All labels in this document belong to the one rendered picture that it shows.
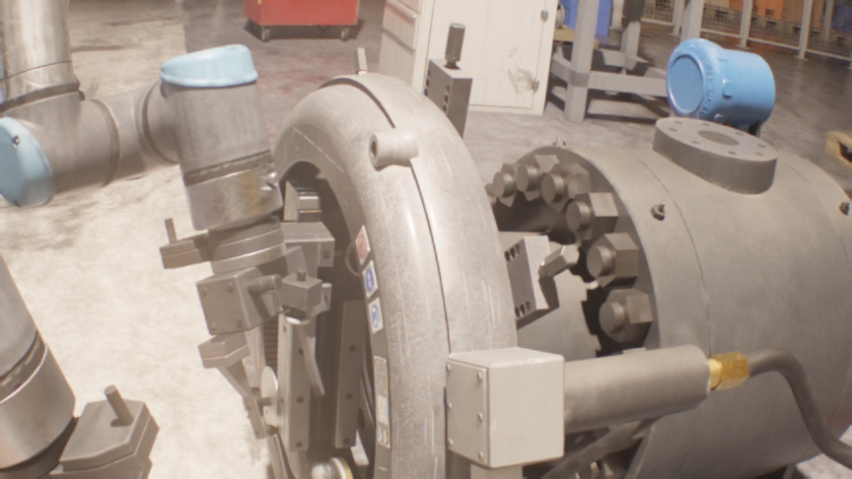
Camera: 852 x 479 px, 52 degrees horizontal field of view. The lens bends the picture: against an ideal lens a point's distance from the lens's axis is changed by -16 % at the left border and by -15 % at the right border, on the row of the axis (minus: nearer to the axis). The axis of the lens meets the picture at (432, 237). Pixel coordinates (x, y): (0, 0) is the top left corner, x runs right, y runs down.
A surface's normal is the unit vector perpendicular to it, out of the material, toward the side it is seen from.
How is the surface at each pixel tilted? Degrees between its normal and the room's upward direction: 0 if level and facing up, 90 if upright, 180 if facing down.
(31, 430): 79
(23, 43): 74
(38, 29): 70
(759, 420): 93
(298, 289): 83
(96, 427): 25
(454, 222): 39
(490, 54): 90
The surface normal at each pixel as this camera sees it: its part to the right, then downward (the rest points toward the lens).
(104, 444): -0.29, -0.85
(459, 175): 0.28, -0.61
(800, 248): 0.34, -0.43
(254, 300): 0.91, -0.17
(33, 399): 0.78, 0.04
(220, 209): -0.14, 0.15
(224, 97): 0.41, 0.01
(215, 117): 0.22, 0.07
